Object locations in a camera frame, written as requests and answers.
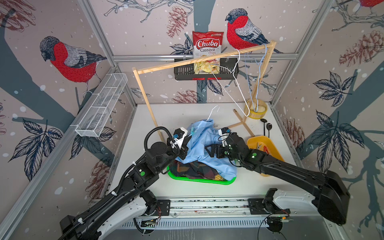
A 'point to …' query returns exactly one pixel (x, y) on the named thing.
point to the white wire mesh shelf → (101, 104)
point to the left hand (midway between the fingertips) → (192, 134)
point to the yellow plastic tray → (259, 142)
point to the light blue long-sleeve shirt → (203, 133)
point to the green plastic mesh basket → (230, 182)
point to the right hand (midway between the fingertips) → (211, 146)
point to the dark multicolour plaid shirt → (193, 170)
